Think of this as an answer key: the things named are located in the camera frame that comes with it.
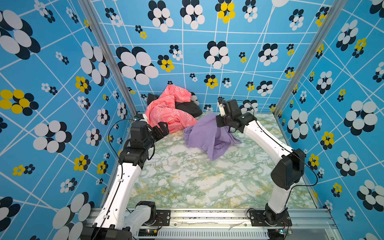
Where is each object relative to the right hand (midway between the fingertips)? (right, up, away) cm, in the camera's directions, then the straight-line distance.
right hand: (220, 117), depth 87 cm
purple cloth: (-9, -11, +7) cm, 15 cm away
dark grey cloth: (-20, +9, +24) cm, 33 cm away
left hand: (-31, -5, -13) cm, 34 cm away
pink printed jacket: (-37, +7, +12) cm, 40 cm away
